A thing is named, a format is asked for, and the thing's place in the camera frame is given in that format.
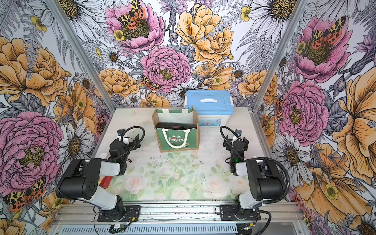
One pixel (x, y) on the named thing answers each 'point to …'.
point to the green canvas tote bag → (170, 140)
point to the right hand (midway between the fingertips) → (234, 138)
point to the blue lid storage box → (213, 107)
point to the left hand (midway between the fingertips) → (132, 138)
